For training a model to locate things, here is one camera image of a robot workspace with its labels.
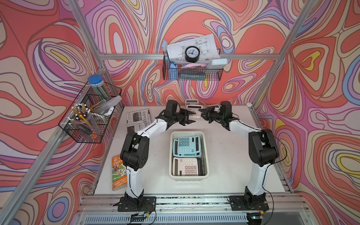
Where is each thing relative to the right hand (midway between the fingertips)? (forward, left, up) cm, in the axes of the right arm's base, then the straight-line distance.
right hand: (198, 113), depth 92 cm
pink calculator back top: (+25, +2, -14) cm, 29 cm away
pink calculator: (-32, +10, -10) cm, 35 cm away
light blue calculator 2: (-21, +16, -8) cm, 28 cm away
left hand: (-5, +1, +4) cm, 7 cm away
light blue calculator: (-20, +7, -7) cm, 22 cm away
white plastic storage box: (-27, -1, -6) cm, 28 cm away
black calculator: (-34, +2, -9) cm, 36 cm away
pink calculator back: (+4, +2, 0) cm, 5 cm away
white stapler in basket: (-10, +50, +17) cm, 54 cm away
